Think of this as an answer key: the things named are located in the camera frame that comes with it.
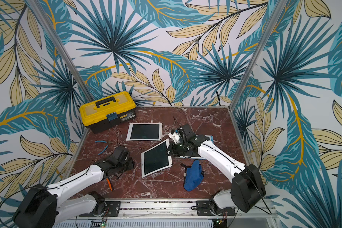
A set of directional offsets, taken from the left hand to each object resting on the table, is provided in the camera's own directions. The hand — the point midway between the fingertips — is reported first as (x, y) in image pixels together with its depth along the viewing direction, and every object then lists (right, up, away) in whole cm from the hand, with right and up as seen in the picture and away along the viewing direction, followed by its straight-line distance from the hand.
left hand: (133, 165), depth 85 cm
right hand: (+19, +9, -8) cm, 23 cm away
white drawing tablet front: (+14, +5, -3) cm, 15 cm away
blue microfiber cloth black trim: (+35, -3, -8) cm, 36 cm away
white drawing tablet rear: (+3, +19, +19) cm, 27 cm away
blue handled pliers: (-21, +12, +12) cm, 27 cm away
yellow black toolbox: (-19, +33, +9) cm, 39 cm away
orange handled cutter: (-12, -9, -6) cm, 16 cm away
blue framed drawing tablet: (+33, +12, -28) cm, 45 cm away
